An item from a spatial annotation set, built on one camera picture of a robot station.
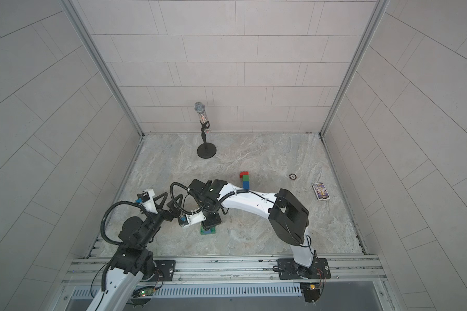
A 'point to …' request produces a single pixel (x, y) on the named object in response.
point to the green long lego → (213, 230)
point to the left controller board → (141, 296)
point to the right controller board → (311, 293)
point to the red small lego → (244, 173)
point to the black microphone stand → (206, 150)
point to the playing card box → (320, 191)
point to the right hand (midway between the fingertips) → (205, 222)
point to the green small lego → (246, 178)
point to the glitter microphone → (200, 107)
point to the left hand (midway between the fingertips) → (178, 194)
